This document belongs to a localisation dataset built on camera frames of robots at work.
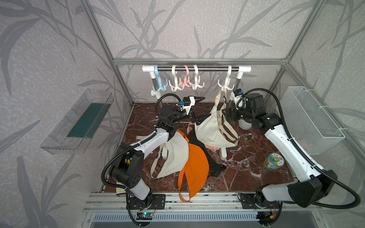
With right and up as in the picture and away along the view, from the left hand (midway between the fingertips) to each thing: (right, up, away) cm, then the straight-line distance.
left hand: (206, 108), depth 68 cm
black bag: (+7, -36, +16) cm, 39 cm away
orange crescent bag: (-5, -36, +13) cm, 38 cm away
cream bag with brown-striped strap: (+8, -13, +17) cm, 23 cm away
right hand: (+13, +1, +9) cm, 16 cm away
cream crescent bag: (-16, -23, +19) cm, 34 cm away
